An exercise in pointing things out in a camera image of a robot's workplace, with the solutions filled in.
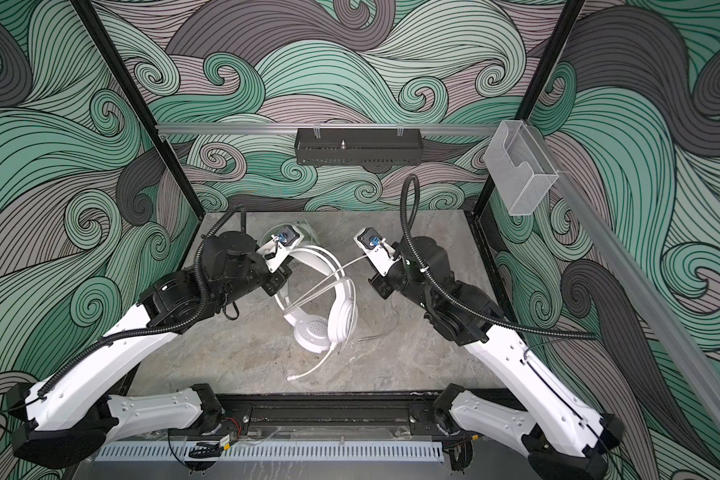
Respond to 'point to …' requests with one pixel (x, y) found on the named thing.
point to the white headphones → (317, 334)
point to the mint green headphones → (307, 232)
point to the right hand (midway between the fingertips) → (371, 253)
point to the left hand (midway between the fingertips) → (291, 249)
